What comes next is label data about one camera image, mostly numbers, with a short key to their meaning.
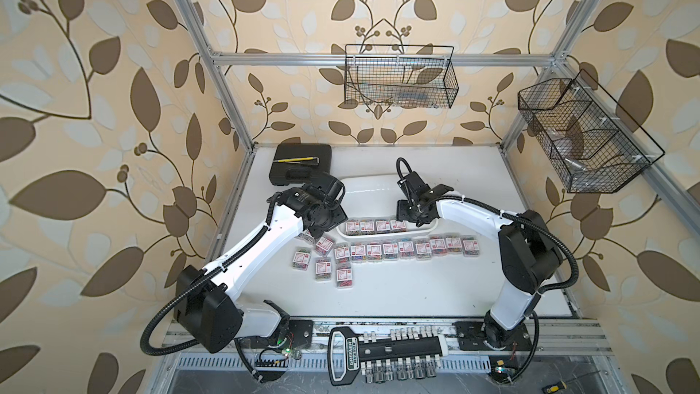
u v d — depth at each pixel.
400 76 0.96
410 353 0.71
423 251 0.89
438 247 0.89
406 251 0.89
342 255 0.87
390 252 0.89
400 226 0.94
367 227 0.94
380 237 0.91
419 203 0.67
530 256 0.47
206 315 0.42
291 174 1.05
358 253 0.88
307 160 1.07
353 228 0.94
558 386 0.67
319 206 0.56
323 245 0.89
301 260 0.87
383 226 0.94
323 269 0.85
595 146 0.72
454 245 0.89
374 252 0.88
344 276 0.83
